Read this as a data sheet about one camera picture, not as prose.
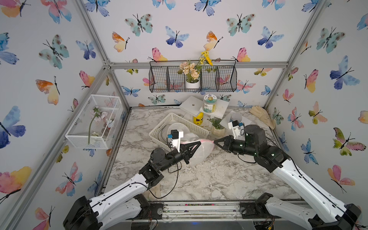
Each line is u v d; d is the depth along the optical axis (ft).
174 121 3.62
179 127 3.29
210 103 2.70
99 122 2.43
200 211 2.48
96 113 2.44
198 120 3.42
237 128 2.09
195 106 3.30
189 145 2.01
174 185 2.73
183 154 1.88
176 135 1.88
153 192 2.59
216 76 3.23
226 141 2.05
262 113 3.87
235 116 2.98
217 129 3.12
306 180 1.42
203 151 2.17
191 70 2.65
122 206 1.86
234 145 1.95
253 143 1.73
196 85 2.99
